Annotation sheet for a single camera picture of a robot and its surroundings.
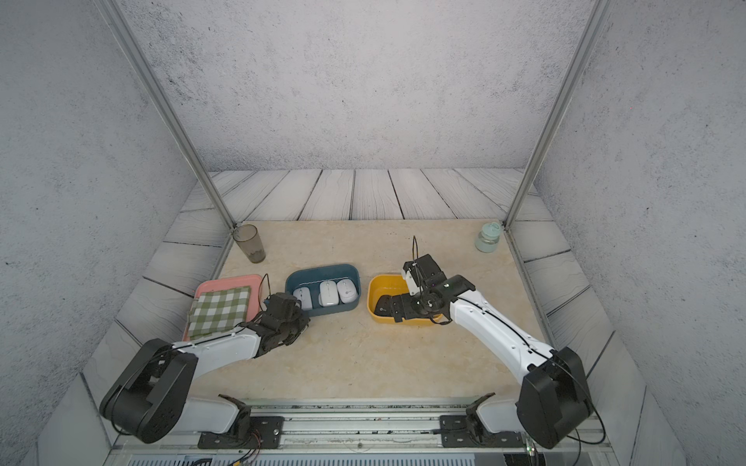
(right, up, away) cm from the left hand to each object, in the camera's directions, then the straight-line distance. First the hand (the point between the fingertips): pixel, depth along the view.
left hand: (315, 317), depth 92 cm
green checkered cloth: (-32, +1, +3) cm, 32 cm away
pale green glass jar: (+60, +24, +17) cm, 66 cm away
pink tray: (-25, +9, +13) cm, 30 cm away
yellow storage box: (+21, +9, +9) cm, 24 cm away
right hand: (+28, +5, -10) cm, 30 cm away
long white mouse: (+3, +6, +4) cm, 8 cm away
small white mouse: (-6, +6, +7) cm, 11 cm away
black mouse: (+23, +3, +3) cm, 24 cm away
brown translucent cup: (-25, +25, +8) cm, 36 cm away
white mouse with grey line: (+9, +7, +5) cm, 13 cm away
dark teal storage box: (-7, +11, +12) cm, 17 cm away
